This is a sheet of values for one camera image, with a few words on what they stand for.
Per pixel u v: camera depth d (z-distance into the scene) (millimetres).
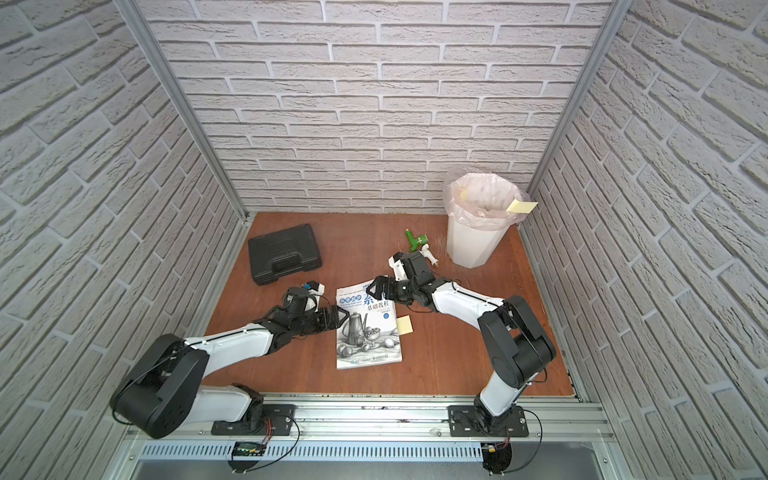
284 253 994
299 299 714
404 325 877
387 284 793
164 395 422
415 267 710
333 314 799
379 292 793
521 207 873
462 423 727
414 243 1098
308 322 761
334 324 790
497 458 698
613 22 704
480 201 1010
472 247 939
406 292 769
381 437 727
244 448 724
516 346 459
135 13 697
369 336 856
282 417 725
